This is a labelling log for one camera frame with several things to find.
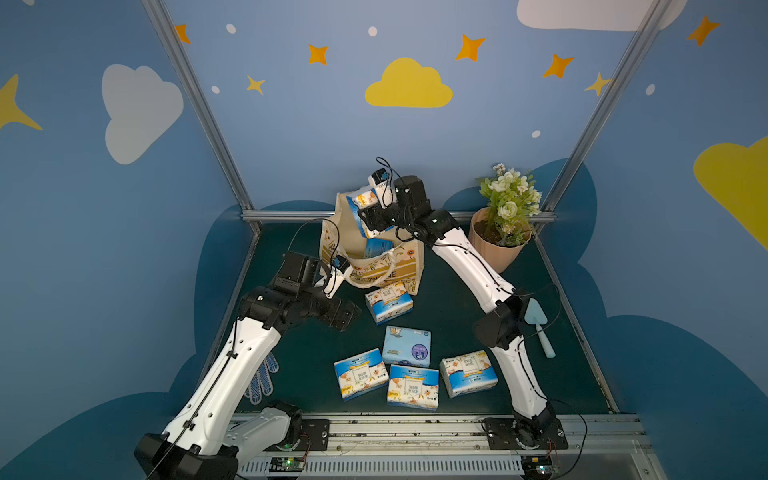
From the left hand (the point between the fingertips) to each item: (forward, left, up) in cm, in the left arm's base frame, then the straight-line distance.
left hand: (349, 299), depth 73 cm
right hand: (+27, -5, +8) cm, 28 cm away
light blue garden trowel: (+9, -58, -23) cm, 64 cm away
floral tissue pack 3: (-16, -16, -17) cm, 28 cm away
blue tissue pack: (+29, -5, -14) cm, 32 cm away
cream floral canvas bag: (+24, +5, -4) cm, 25 cm away
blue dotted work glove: (-14, +25, -23) cm, 37 cm away
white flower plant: (+33, -47, +5) cm, 57 cm away
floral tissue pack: (+9, -10, -18) cm, 22 cm away
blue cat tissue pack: (-4, -16, -18) cm, 24 cm away
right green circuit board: (-31, -47, -23) cm, 61 cm away
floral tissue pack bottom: (-12, -32, -17) cm, 38 cm away
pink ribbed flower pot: (+27, -40, -7) cm, 49 cm away
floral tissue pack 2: (-12, -3, -17) cm, 22 cm away
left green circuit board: (-32, +14, -23) cm, 42 cm away
